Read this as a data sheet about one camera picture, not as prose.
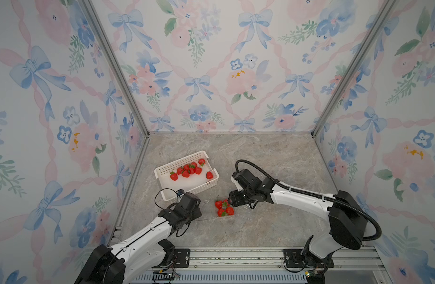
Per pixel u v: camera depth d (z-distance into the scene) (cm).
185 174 98
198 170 98
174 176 97
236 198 73
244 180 65
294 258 73
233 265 73
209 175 98
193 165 100
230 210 84
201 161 102
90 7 69
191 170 98
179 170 99
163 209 62
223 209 86
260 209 87
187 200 66
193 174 100
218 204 87
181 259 75
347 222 43
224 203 86
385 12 70
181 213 65
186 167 100
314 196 49
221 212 84
